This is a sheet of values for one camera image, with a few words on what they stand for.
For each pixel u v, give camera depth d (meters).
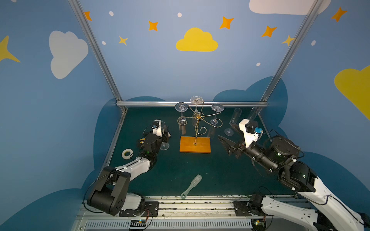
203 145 0.98
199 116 0.75
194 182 0.82
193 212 0.73
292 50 0.85
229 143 0.48
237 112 0.90
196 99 0.80
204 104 0.79
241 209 0.75
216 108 0.77
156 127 0.73
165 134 0.77
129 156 0.94
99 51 0.85
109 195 0.42
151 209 0.74
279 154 0.38
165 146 0.95
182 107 0.75
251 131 0.42
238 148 0.46
